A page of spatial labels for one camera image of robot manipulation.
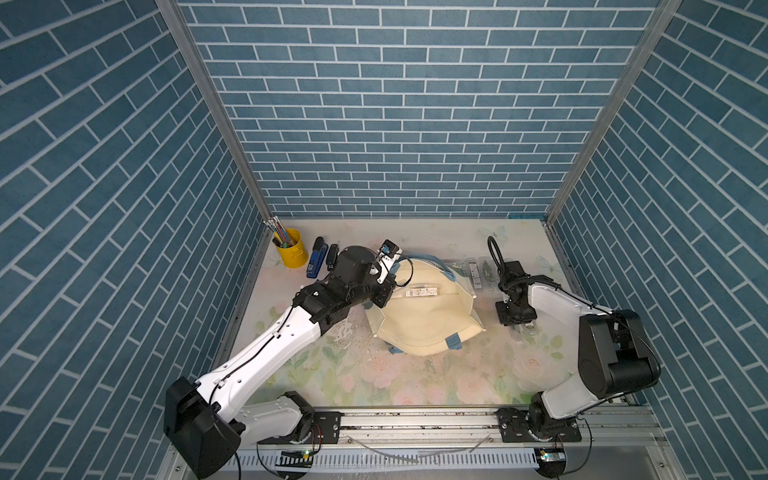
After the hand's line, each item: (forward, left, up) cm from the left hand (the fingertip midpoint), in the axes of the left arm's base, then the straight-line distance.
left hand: (402, 278), depth 74 cm
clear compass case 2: (-3, -40, -22) cm, 45 cm away
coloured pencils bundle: (+25, +40, -13) cm, 49 cm away
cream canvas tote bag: (+2, -10, -21) cm, 23 cm away
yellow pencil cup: (+20, +36, -18) cm, 44 cm away
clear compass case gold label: (+17, -26, -21) cm, 37 cm away
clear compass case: (+8, -8, -20) cm, 23 cm away
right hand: (0, -36, -22) cm, 42 cm away
